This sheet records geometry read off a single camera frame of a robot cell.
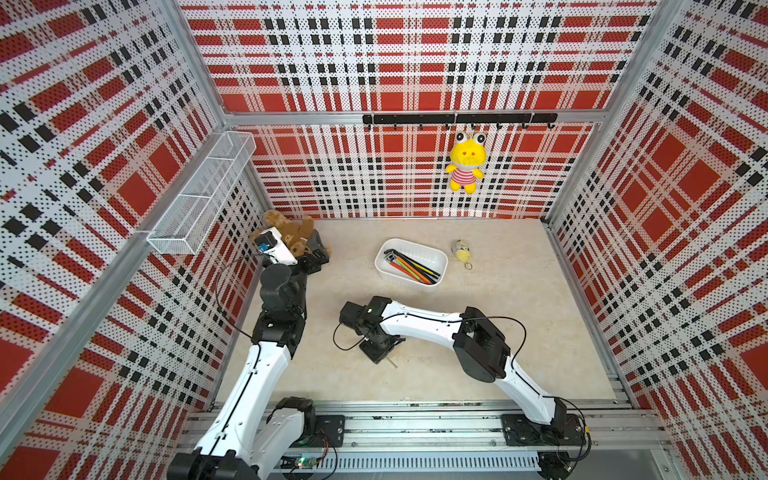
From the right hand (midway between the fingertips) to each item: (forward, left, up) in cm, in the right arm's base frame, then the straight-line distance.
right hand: (387, 350), depth 87 cm
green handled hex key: (+29, -7, 0) cm, 29 cm away
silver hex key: (-3, -1, 0) cm, 3 cm away
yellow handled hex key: (+30, -12, -1) cm, 33 cm away
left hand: (+17, +19, +31) cm, 41 cm away
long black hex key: (+34, -6, 0) cm, 34 cm away
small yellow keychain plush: (+35, -27, +1) cm, 44 cm away
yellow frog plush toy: (+49, -26, +32) cm, 64 cm away
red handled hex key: (+27, -7, 0) cm, 28 cm away
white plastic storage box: (+34, -16, 0) cm, 37 cm away
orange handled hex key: (+26, -12, -1) cm, 29 cm away
